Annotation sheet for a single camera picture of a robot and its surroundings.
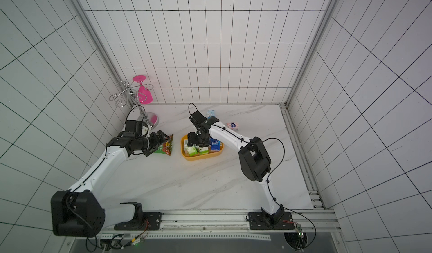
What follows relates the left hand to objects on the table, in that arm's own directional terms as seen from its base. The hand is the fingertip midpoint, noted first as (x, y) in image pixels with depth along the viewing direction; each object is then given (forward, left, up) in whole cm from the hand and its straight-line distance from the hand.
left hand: (163, 145), depth 83 cm
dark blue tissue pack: (+4, -27, -6) cm, 28 cm away
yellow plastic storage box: (-2, -17, -8) cm, 19 cm away
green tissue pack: (+1, -14, -7) cm, 15 cm away
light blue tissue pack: (+31, -23, -10) cm, 39 cm away
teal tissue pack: (+5, -10, -8) cm, 13 cm away
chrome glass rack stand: (+24, +18, +12) cm, 32 cm away
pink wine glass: (+23, +11, +13) cm, 29 cm away
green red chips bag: (+4, +2, -9) cm, 10 cm away
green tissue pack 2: (+1, -20, -6) cm, 21 cm away
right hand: (+2, -11, -5) cm, 12 cm away
